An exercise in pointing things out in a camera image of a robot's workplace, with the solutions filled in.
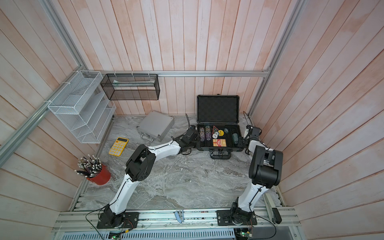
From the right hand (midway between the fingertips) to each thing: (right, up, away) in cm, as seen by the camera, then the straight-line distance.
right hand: (243, 139), depth 101 cm
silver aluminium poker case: (-63, +9, +7) cm, 64 cm away
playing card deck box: (-17, -2, 0) cm, 17 cm away
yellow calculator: (-86, -5, 0) cm, 86 cm away
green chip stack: (-5, +2, +2) cm, 6 cm away
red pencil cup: (-86, -13, -28) cm, 91 cm away
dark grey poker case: (-17, +14, +8) cm, 23 cm away
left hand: (-30, -3, -1) cm, 30 cm away
